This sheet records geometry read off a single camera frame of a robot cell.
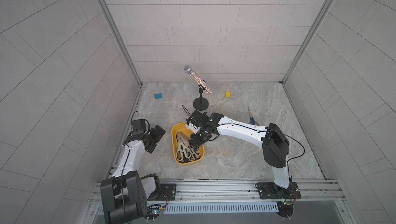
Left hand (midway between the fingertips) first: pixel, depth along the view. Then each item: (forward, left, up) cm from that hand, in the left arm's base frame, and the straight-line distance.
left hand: (163, 132), depth 87 cm
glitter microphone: (+26, -15, +25) cm, 39 cm away
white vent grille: (-34, -31, -4) cm, 47 cm away
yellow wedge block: (+31, -40, -1) cm, 51 cm away
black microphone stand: (+23, -21, -3) cm, 31 cm away
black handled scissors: (-12, -20, -2) cm, 23 cm away
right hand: (-8, -18, +3) cm, 20 cm away
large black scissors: (-14, -14, -2) cm, 20 cm away
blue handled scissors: (+10, -54, -3) cm, 55 cm away
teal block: (+30, +10, -3) cm, 31 cm away
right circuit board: (-34, -60, -4) cm, 70 cm away
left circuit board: (-36, -2, -2) cm, 36 cm away
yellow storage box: (+1, -12, -3) cm, 12 cm away
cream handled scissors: (-10, -12, 0) cm, 16 cm away
